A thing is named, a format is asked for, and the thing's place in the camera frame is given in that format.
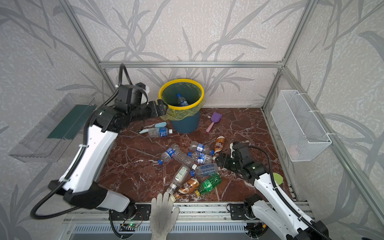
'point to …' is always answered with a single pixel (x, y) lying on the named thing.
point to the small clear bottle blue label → (198, 147)
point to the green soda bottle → (209, 185)
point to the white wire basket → (302, 136)
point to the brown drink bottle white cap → (219, 144)
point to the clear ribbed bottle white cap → (185, 159)
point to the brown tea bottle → (189, 186)
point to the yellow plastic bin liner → (196, 99)
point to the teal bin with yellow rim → (185, 98)
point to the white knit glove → (163, 216)
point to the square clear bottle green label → (179, 179)
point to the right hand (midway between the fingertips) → (220, 156)
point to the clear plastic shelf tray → (49, 140)
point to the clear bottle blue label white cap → (159, 132)
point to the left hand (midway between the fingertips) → (163, 102)
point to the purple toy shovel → (215, 117)
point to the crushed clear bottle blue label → (200, 157)
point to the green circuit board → (128, 227)
